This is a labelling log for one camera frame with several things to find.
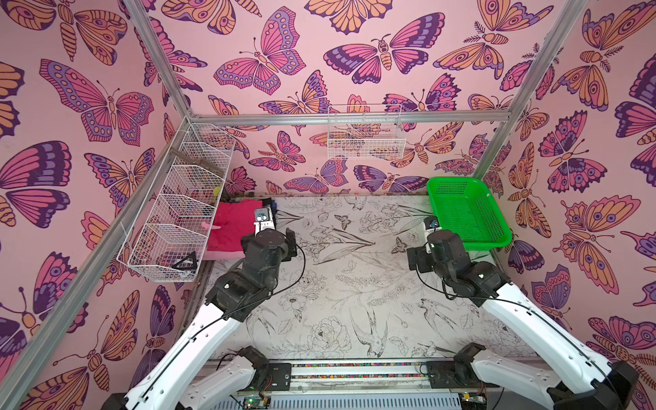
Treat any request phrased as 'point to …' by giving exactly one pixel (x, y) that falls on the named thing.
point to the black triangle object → (189, 263)
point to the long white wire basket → (167, 242)
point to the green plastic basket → (468, 207)
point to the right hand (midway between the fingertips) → (420, 247)
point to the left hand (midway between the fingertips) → (277, 229)
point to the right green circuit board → (472, 401)
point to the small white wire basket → (365, 131)
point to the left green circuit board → (254, 401)
